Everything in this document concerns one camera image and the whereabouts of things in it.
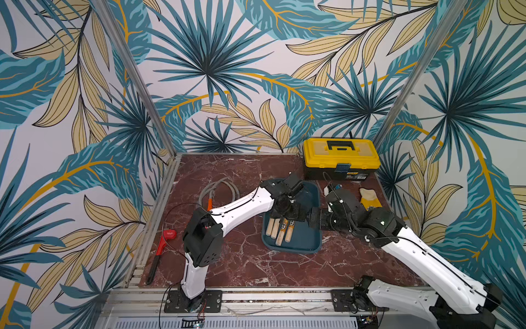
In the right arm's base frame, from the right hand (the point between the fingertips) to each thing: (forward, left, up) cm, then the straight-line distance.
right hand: (316, 216), depth 71 cm
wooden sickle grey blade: (+4, +16, -20) cm, 26 cm away
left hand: (+4, +6, -10) cm, 12 cm away
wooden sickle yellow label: (-1, +12, -20) cm, 23 cm away
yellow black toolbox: (+32, -19, -6) cm, 38 cm away
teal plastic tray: (+1, 0, -22) cm, 22 cm away
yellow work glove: (+20, -34, -21) cm, 45 cm away
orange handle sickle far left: (+22, +49, -22) cm, 58 cm away
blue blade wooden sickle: (+6, +13, -21) cm, 25 cm away
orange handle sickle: (+25, +44, -22) cm, 55 cm away
